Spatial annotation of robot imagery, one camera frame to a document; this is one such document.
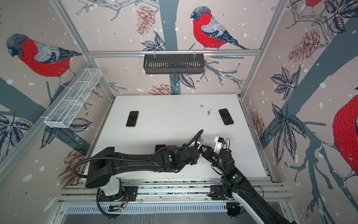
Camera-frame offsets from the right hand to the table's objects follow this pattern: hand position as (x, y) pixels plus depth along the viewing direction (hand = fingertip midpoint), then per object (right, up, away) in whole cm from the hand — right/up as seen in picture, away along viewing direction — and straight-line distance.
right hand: (197, 147), depth 77 cm
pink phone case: (-16, -4, +15) cm, 22 cm away
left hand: (0, 0, -2) cm, 2 cm away
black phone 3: (-25, -4, +14) cm, 29 cm away
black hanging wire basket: (-16, +57, +29) cm, 66 cm away
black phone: (-48, +14, +30) cm, 58 cm away
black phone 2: (+26, +15, +31) cm, 43 cm away
